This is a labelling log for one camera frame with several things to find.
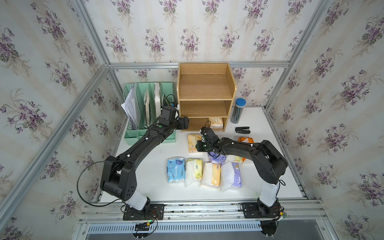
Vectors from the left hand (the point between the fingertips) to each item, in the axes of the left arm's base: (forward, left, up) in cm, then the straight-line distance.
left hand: (184, 120), depth 85 cm
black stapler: (+7, -39, -18) cm, 44 cm away
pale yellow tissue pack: (-4, -5, -16) cm, 17 cm away
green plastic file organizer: (+19, +30, -6) cm, 36 cm away
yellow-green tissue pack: (-23, -6, -15) cm, 28 cm away
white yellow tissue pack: (-18, -28, -13) cm, 36 cm away
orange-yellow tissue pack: (-27, -15, -15) cm, 34 cm away
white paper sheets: (+7, +31, +6) cm, 32 cm away
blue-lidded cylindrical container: (+15, -36, -2) cm, 39 cm away
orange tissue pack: (-5, -40, -13) cm, 42 cm away
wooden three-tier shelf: (+13, -13, +10) cm, 21 cm away
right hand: (-7, -8, -17) cm, 20 cm away
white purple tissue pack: (-29, -25, -14) cm, 41 cm away
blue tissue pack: (-24, +5, -16) cm, 29 cm away
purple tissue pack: (-16, -19, -16) cm, 30 cm away
